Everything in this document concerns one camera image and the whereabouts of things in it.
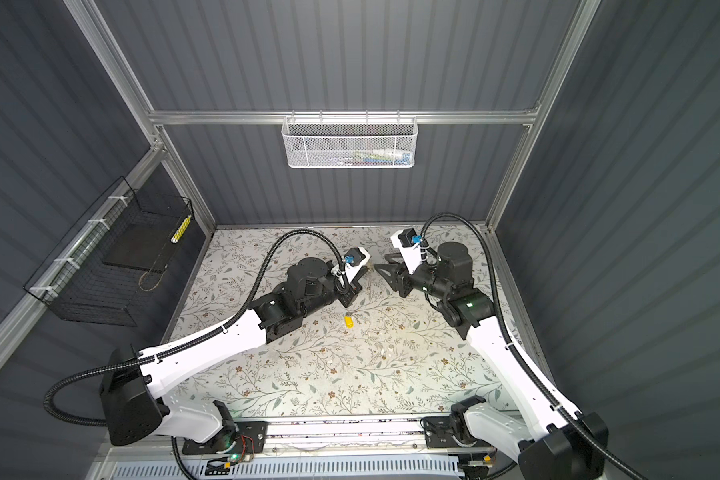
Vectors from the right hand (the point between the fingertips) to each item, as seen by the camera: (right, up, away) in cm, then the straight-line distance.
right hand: (386, 264), depth 70 cm
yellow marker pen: (-56, +9, +11) cm, 58 cm away
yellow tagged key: (-10, -19, +24) cm, 32 cm away
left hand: (-5, -1, +1) cm, 5 cm away
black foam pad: (-61, +4, +4) cm, 61 cm away
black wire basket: (-69, -4, -6) cm, 69 cm away
